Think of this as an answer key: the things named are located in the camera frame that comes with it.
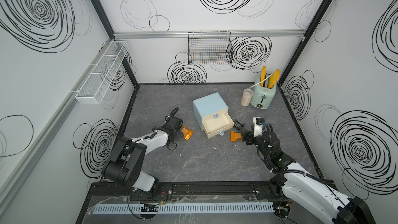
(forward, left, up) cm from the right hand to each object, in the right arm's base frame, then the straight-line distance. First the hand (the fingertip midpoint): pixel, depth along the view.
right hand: (246, 127), depth 81 cm
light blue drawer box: (+8, +19, 0) cm, 21 cm away
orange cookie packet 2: (+1, +4, -12) cm, 13 cm away
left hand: (+1, +41, -13) cm, 43 cm away
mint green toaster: (+22, -13, -1) cm, 26 cm away
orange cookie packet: (+2, +33, -13) cm, 35 cm away
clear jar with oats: (+26, -5, -5) cm, 27 cm away
